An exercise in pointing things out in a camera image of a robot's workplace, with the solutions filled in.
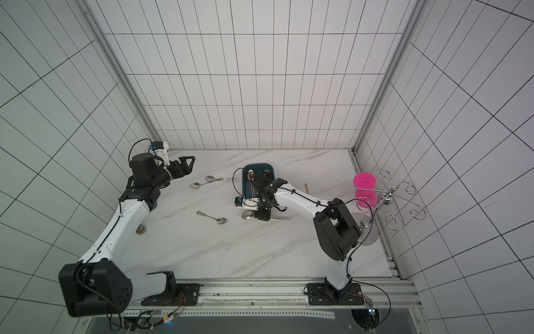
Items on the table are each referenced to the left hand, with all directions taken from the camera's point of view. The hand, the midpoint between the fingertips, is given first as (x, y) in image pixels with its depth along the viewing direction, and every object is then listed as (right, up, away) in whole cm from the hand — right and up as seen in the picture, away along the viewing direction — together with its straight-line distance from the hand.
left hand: (187, 163), depth 81 cm
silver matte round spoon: (+24, -22, +4) cm, 33 cm away
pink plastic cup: (+70, -12, -3) cm, 71 cm away
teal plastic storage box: (+22, -11, +22) cm, 33 cm away
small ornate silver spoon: (+11, -26, +9) cm, 29 cm away
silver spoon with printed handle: (+2, -8, +25) cm, 26 cm away
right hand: (+25, -22, +7) cm, 34 cm away
